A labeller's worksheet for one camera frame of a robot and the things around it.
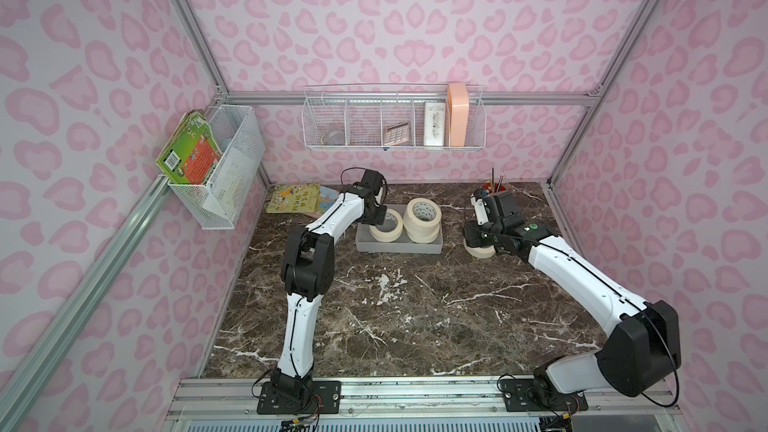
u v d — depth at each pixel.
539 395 0.66
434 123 0.93
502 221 0.62
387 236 0.99
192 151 0.72
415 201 0.98
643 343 0.40
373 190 0.82
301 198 1.14
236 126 0.82
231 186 0.83
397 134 0.94
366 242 1.02
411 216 0.95
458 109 0.82
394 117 1.00
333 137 0.93
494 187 1.04
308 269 0.58
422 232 1.00
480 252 0.95
